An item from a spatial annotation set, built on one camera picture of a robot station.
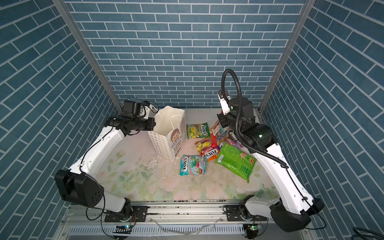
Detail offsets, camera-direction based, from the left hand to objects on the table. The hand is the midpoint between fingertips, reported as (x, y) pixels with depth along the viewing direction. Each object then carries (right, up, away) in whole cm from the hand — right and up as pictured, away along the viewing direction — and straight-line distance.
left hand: (155, 122), depth 81 cm
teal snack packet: (+21, -25, +6) cm, 33 cm away
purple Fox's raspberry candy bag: (+47, -13, +18) cm, 52 cm away
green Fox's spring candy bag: (+23, -6, +24) cm, 34 cm away
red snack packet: (+31, -8, -11) cm, 34 cm away
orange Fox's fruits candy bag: (+28, -16, +15) cm, 36 cm away
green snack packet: (+46, -23, +7) cm, 52 cm away
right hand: (+35, +8, -18) cm, 40 cm away
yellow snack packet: (+35, -5, -11) cm, 37 cm away
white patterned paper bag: (+9, -5, -7) cm, 13 cm away
